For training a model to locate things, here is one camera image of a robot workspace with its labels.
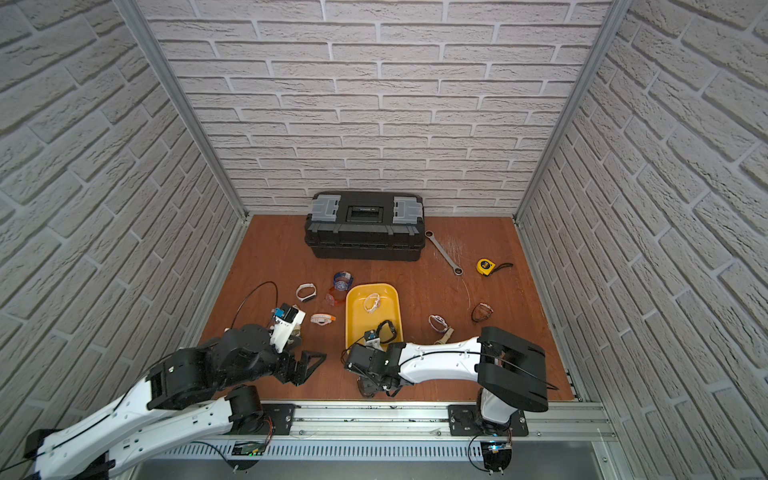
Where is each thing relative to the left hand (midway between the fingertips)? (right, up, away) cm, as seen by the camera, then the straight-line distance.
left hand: (318, 347), depth 66 cm
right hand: (+12, -14, +14) cm, 23 cm away
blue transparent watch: (0, +11, +33) cm, 35 cm away
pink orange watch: (-5, 0, +24) cm, 24 cm away
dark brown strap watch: (+11, -11, +4) cm, 16 cm away
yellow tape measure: (+50, +16, +37) cm, 64 cm away
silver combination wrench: (+40, +14, +37) cm, 56 cm away
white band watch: (-11, +6, +29) cm, 31 cm away
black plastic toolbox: (+8, +30, +28) cm, 41 cm away
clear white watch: (+10, +5, +27) cm, 29 cm away
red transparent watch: (-2, +7, +28) cm, 29 cm away
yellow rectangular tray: (+6, 0, +24) cm, 25 cm away
